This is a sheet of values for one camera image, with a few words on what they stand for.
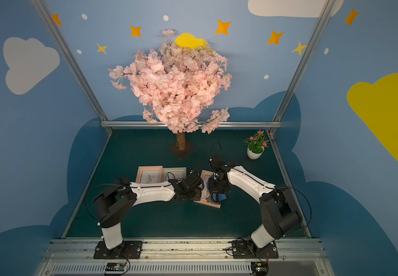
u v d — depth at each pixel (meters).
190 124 0.86
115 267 0.72
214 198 0.81
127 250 0.73
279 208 0.45
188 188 0.70
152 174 0.98
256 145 1.00
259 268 0.73
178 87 0.60
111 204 0.48
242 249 0.75
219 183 0.74
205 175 0.96
